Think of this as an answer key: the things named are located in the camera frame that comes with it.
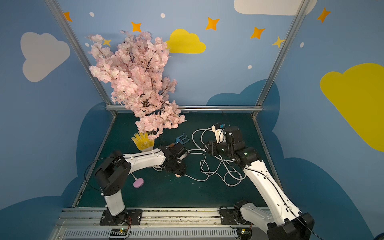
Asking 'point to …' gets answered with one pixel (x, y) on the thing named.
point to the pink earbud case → (177, 176)
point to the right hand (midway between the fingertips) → (209, 143)
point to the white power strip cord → (213, 163)
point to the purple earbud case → (138, 183)
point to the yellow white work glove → (142, 141)
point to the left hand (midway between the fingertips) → (182, 169)
